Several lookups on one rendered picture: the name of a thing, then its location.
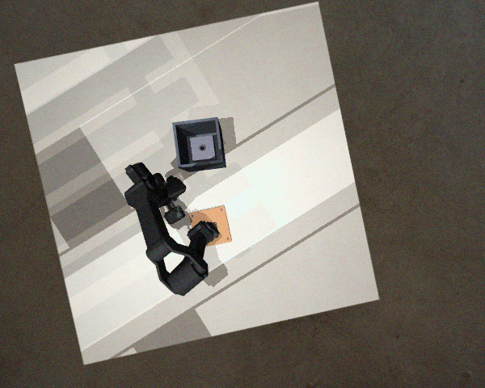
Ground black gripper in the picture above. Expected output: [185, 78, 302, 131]
[153, 173, 185, 224]

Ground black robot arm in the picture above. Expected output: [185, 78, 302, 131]
[124, 162, 219, 296]

